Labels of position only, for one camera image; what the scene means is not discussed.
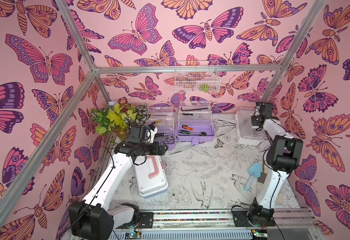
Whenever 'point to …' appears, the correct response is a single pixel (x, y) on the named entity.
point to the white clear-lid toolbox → (247, 135)
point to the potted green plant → (117, 117)
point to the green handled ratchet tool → (188, 132)
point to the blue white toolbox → (151, 178)
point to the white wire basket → (194, 82)
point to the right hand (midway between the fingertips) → (263, 119)
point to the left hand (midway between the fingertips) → (162, 146)
